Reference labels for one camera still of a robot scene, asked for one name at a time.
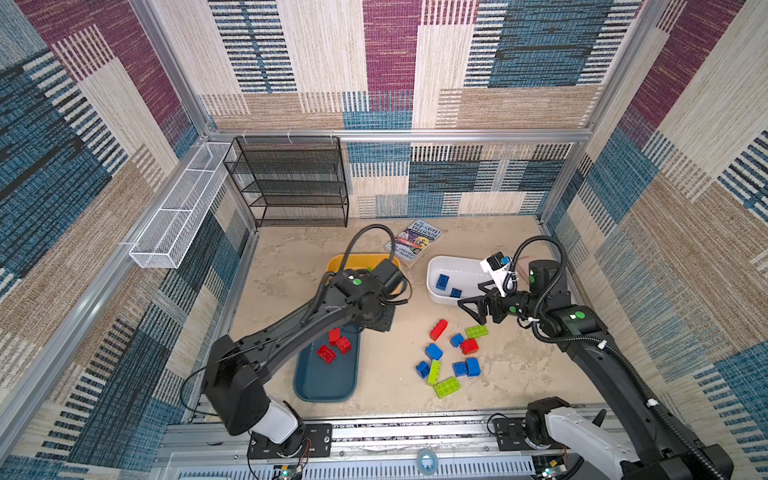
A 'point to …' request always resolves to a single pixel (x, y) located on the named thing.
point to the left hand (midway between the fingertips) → (381, 321)
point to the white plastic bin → (450, 279)
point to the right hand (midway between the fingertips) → (475, 298)
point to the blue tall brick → (473, 367)
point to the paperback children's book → (415, 242)
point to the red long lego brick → (438, 329)
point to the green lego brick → (477, 331)
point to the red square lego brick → (344, 345)
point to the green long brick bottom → (447, 387)
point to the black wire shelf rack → (291, 181)
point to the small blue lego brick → (457, 340)
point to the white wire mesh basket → (168, 232)
